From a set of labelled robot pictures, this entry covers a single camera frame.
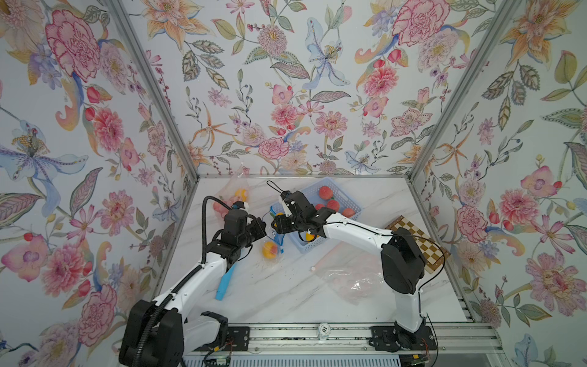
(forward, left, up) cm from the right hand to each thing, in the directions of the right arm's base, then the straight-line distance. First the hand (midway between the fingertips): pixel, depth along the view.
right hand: (276, 221), depth 88 cm
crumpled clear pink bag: (-15, -29, -11) cm, 35 cm away
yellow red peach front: (-12, -12, +10) cm, 20 cm away
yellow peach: (+17, +17, -4) cm, 25 cm away
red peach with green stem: (+15, -24, -9) cm, 30 cm away
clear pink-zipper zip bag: (+17, +19, 0) cm, 26 cm away
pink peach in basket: (+23, -21, -10) cm, 33 cm away
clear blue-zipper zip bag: (-6, -1, -4) cm, 7 cm away
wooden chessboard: (-7, -62, -11) cm, 64 cm away
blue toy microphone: (-20, +18, -10) cm, 29 cm away
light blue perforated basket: (+21, -27, -9) cm, 36 cm away
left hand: (-3, +1, +4) cm, 5 cm away
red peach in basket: (+11, -30, -9) cm, 33 cm away
